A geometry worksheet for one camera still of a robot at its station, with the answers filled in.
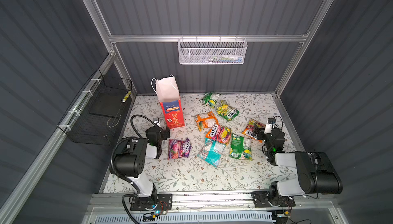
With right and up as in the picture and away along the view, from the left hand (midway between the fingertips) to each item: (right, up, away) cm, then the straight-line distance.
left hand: (160, 127), depth 96 cm
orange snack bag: (+29, +4, +3) cm, 29 cm away
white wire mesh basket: (+35, +59, +27) cm, 74 cm away
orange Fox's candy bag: (+59, -1, +3) cm, 60 cm away
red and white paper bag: (+3, +26, +4) cm, 26 cm away
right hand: (+65, +2, -6) cm, 65 cm away
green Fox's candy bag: (+49, -11, -7) cm, 51 cm away
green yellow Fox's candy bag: (+42, +11, +9) cm, 44 cm away
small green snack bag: (+33, +19, +15) cm, 41 cm away
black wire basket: (-26, +8, -24) cm, 36 cm away
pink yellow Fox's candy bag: (+38, -4, -2) cm, 38 cm away
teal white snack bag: (+32, -13, -9) cm, 36 cm away
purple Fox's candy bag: (+12, -11, -8) cm, 18 cm away
